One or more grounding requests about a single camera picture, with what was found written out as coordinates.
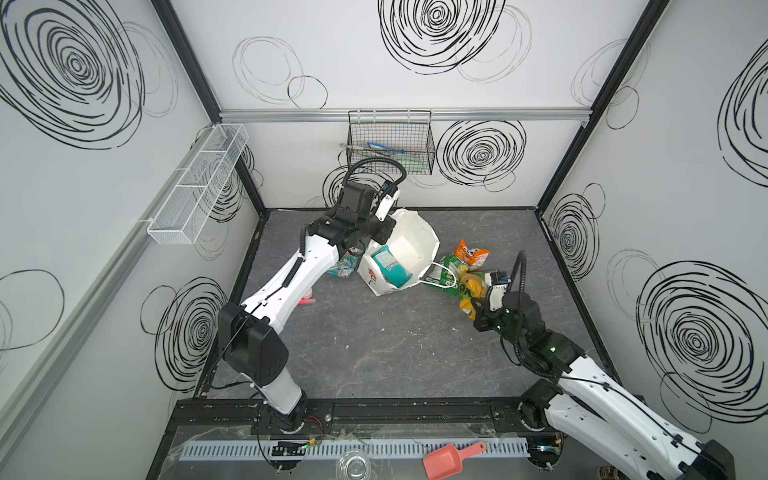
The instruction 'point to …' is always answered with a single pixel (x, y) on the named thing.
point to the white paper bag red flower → (415, 244)
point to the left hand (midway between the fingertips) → (389, 218)
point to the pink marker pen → (306, 301)
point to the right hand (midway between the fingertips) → (474, 301)
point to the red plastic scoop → (449, 459)
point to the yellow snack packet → (474, 287)
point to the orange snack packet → (474, 258)
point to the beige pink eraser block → (309, 294)
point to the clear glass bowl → (354, 465)
